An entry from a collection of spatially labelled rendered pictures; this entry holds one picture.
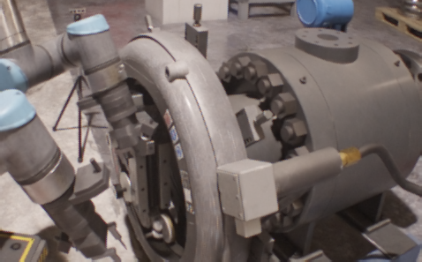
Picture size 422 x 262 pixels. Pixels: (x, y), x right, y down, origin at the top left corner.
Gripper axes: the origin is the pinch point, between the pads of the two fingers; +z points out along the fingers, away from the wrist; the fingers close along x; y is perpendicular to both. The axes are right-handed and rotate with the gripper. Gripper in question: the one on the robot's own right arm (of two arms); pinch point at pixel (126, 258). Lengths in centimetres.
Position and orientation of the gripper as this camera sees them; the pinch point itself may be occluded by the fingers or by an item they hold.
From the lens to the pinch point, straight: 88.6
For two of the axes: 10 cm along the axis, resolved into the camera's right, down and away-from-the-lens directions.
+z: 3.6, 7.6, 5.4
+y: -9.3, 3.6, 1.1
